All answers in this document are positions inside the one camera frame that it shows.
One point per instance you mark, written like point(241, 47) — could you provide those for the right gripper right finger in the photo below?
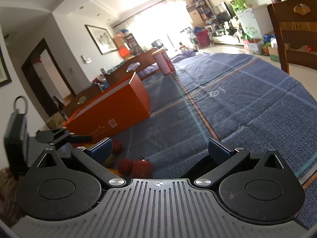
point(227, 160)

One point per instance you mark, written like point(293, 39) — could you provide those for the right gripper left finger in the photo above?
point(92, 160)

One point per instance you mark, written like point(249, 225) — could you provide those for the small red tomato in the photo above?
point(125, 166)

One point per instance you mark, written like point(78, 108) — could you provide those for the red tomato with stem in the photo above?
point(142, 168)

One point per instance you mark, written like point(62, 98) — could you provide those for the red fruit behind finger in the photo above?
point(117, 147)

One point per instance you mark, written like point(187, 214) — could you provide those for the cardboard box on floor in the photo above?
point(57, 120)

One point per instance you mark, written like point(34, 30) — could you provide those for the blue patterned tablecloth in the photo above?
point(239, 99)

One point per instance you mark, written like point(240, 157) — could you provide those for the orange cardboard box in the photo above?
point(113, 111)

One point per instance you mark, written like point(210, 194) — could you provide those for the wooden chair with cutout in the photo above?
point(144, 59)

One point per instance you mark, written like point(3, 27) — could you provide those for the pink cylindrical canister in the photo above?
point(164, 63)

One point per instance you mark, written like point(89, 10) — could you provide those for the white chest freezer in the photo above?
point(255, 21)

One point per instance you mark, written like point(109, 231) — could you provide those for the dark wooden chair right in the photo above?
point(294, 25)

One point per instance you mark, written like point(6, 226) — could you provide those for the framed painting on wall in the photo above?
point(102, 39)

